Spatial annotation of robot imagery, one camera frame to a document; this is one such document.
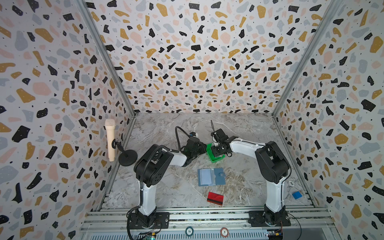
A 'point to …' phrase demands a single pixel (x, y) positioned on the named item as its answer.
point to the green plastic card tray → (210, 154)
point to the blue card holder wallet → (211, 177)
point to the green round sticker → (189, 231)
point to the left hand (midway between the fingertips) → (211, 145)
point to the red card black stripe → (215, 198)
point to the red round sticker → (224, 232)
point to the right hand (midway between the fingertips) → (217, 150)
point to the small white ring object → (291, 183)
